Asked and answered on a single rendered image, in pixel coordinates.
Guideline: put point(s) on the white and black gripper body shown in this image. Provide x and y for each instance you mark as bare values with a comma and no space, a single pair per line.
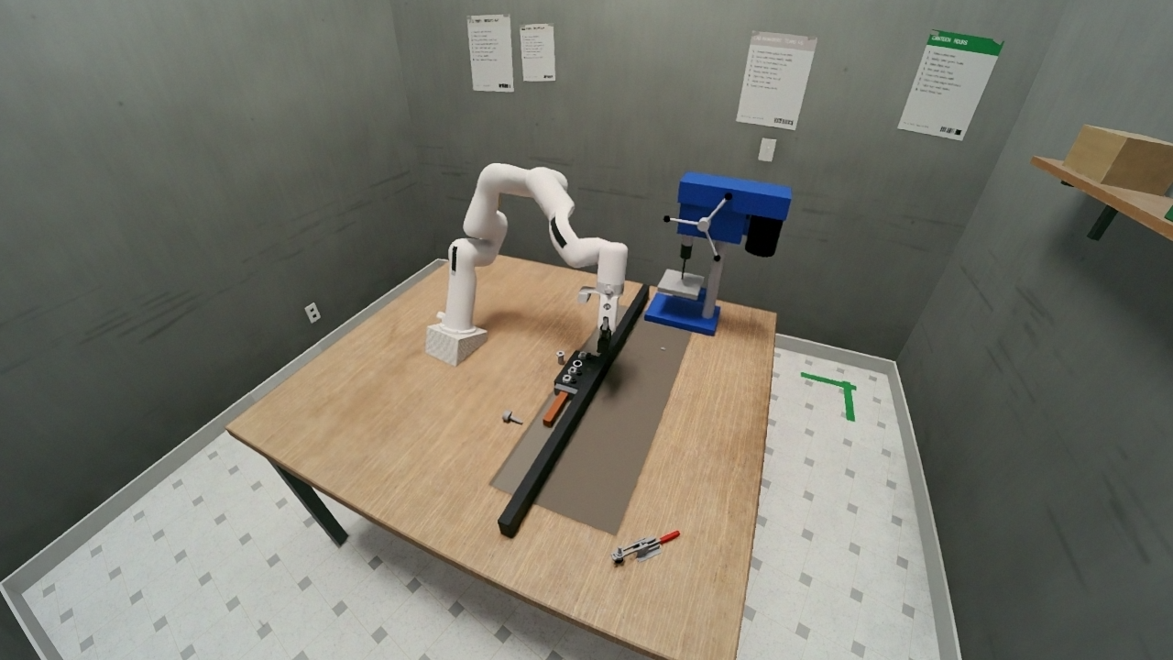
608,306

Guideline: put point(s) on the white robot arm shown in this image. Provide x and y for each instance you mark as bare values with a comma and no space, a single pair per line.
482,221

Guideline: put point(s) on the long black flat bar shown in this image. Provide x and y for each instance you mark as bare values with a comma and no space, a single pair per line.
521,501

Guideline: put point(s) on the blue drill press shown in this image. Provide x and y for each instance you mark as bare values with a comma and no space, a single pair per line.
732,199

